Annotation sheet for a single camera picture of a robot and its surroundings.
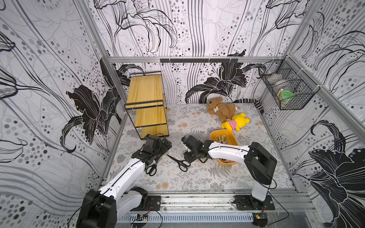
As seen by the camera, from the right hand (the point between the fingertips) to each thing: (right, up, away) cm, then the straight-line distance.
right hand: (188, 154), depth 89 cm
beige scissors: (+23, +9, +6) cm, 26 cm away
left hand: (-11, +4, -4) cm, 13 cm away
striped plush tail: (+58, +36, +30) cm, 75 cm away
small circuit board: (-24, -28, -17) cm, 41 cm away
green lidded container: (+56, +37, -10) cm, 68 cm away
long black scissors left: (-22, -8, -5) cm, 24 cm away
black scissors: (-3, -5, -2) cm, 7 cm away
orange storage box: (+30, +8, +6) cm, 31 cm away
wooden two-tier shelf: (-23, +31, -14) cm, 41 cm away
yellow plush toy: (+35, +20, +10) cm, 41 cm away
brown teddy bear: (+26, +28, +12) cm, 40 cm away
